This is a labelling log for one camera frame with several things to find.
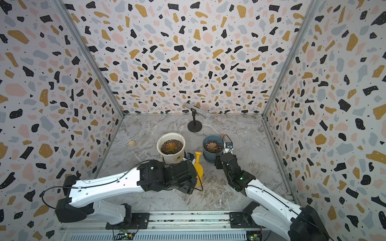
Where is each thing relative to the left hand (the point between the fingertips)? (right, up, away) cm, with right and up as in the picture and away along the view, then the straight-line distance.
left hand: (193, 182), depth 66 cm
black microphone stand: (-2, +25, +48) cm, 54 cm away
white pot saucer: (-3, +12, -6) cm, 14 cm away
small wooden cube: (-44, +13, +36) cm, 59 cm away
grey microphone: (+7, +32, +26) cm, 42 cm away
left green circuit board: (-32, -27, +4) cm, 42 cm away
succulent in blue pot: (+10, +12, +26) cm, 31 cm away
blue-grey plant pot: (+8, +6, +25) cm, 27 cm away
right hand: (+15, +9, +17) cm, 24 cm away
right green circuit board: (+29, -28, +6) cm, 40 cm away
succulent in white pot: (-14, +13, +24) cm, 31 cm away
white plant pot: (-15, +6, +24) cm, 29 cm away
